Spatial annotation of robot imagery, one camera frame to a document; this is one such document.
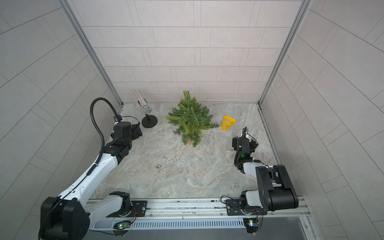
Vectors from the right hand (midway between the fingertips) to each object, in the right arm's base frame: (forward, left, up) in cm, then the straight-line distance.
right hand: (243, 136), depth 92 cm
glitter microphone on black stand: (+17, +63, -1) cm, 65 cm away
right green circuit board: (-44, +6, -6) cm, 45 cm away
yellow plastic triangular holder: (+15, +7, -5) cm, 17 cm away
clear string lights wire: (-6, +39, -4) cm, 40 cm away
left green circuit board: (-41, +64, 0) cm, 76 cm away
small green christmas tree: (-2, +32, +22) cm, 39 cm away
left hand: (+3, +65, +14) cm, 66 cm away
